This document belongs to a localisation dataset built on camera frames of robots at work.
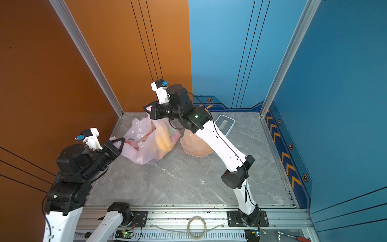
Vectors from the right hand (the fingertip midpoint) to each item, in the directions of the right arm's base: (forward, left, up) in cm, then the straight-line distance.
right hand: (145, 107), depth 61 cm
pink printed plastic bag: (-5, +2, -16) cm, 17 cm away
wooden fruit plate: (+11, -18, -45) cm, 50 cm away
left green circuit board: (-38, +14, -46) cm, 62 cm away
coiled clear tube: (-37, -16, -44) cm, 60 cm away
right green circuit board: (-37, -50, -45) cm, 77 cm away
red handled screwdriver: (-38, -65, -45) cm, 88 cm away
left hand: (-9, +8, -8) cm, 14 cm away
